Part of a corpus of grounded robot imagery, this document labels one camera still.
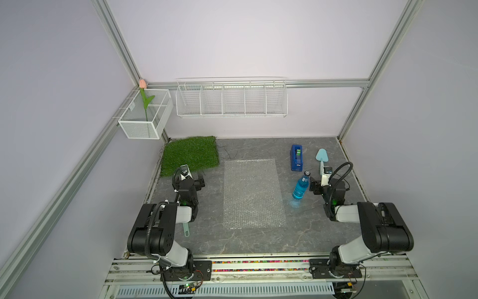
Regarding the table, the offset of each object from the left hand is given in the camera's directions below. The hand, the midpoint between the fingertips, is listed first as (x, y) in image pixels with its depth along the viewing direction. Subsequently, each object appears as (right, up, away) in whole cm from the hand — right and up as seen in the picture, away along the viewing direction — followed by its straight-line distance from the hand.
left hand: (189, 174), depth 92 cm
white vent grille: (-4, -43, -22) cm, 48 cm away
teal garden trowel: (+75, +9, +20) cm, 78 cm away
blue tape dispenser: (+57, +10, +13) cm, 60 cm away
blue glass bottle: (+53, -4, -8) cm, 54 cm away
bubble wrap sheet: (+32, -11, +4) cm, 34 cm away
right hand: (+66, -1, +3) cm, 66 cm away
